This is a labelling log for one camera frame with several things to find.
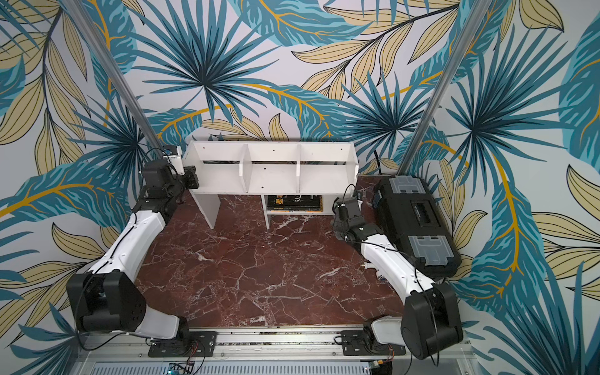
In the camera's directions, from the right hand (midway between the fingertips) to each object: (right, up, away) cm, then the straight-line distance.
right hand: (346, 216), depth 86 cm
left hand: (-54, +17, -5) cm, 57 cm away
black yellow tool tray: (-19, +5, +6) cm, 21 cm away
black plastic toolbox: (+23, +2, 0) cm, 23 cm away
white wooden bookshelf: (-19, +14, +1) cm, 24 cm away
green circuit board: (-55, -46, -15) cm, 73 cm away
